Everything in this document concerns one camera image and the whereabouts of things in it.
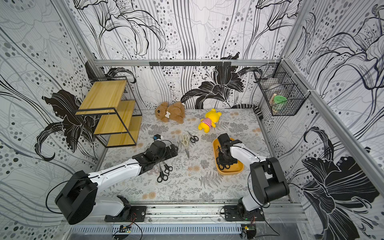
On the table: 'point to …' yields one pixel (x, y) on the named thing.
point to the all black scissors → (221, 166)
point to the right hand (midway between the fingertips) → (227, 159)
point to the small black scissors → (193, 138)
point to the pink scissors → (156, 171)
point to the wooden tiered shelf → (119, 120)
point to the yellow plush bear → (211, 118)
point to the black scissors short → (167, 169)
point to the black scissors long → (164, 177)
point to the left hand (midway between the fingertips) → (174, 153)
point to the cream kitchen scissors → (184, 140)
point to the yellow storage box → (233, 168)
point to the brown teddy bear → (174, 112)
